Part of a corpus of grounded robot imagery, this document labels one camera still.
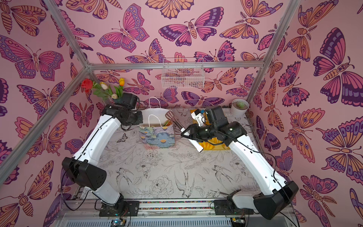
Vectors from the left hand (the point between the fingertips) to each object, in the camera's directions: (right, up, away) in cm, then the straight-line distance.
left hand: (141, 118), depth 81 cm
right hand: (+24, -9, -17) cm, 30 cm away
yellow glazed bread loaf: (+35, -12, -23) cm, 43 cm away
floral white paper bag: (+7, -8, -2) cm, 11 cm away
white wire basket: (+24, +31, +13) cm, 41 cm away
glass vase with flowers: (-30, +19, +12) cm, 37 cm away
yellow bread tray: (+50, -19, +16) cm, 56 cm away
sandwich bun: (+15, -3, +6) cm, 16 cm away
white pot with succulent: (+66, +9, +25) cm, 71 cm away
